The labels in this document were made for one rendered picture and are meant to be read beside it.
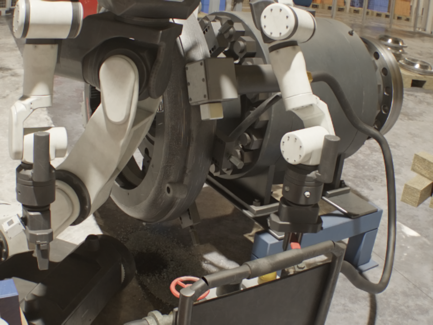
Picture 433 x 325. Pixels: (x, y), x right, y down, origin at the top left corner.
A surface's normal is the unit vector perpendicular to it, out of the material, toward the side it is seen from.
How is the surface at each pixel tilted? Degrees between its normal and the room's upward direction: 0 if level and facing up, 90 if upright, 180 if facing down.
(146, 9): 139
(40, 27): 108
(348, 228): 90
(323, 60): 53
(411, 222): 0
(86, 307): 90
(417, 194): 90
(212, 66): 68
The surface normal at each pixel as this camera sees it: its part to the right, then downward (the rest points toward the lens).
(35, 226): 0.51, 0.26
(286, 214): 0.05, 0.39
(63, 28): 0.41, 0.67
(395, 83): 0.51, 0.00
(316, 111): -0.34, 0.82
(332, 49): 0.43, -0.40
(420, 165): -0.83, 0.14
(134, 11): 0.21, 0.95
